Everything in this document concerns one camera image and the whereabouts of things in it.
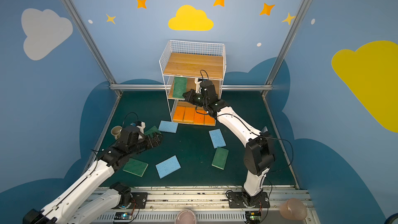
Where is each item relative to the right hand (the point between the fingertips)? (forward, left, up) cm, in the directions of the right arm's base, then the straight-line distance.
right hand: (184, 92), depth 81 cm
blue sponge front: (-30, +8, -29) cm, 42 cm away
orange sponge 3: (+3, -7, -28) cm, 29 cm away
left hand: (-19, +12, -13) cm, 26 cm away
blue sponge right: (-10, -20, -30) cm, 37 cm away
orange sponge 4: (+1, -14, -26) cm, 30 cm away
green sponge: (+3, +3, +1) cm, 4 cm away
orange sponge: (+5, +7, -26) cm, 28 cm away
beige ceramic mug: (-11, +45, -26) cm, 53 cm away
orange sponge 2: (+5, 0, -28) cm, 29 cm away
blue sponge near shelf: (-4, +13, -29) cm, 32 cm away
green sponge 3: (-32, +25, -27) cm, 48 cm away
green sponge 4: (-8, +22, -28) cm, 36 cm away
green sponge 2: (-23, -21, -29) cm, 43 cm away
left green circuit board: (-53, +25, -30) cm, 66 cm away
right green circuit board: (-49, -36, -31) cm, 69 cm away
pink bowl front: (-51, -5, -29) cm, 59 cm away
